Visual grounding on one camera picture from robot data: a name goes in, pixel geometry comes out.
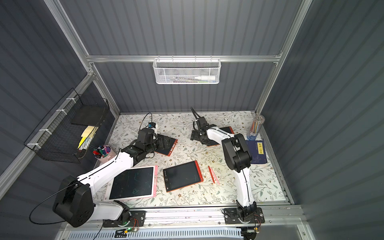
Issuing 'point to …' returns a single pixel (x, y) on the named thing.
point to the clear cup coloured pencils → (257, 122)
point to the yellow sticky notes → (86, 130)
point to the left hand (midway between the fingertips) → (166, 140)
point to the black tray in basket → (89, 115)
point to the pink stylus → (215, 176)
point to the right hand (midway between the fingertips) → (199, 138)
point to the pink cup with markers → (104, 154)
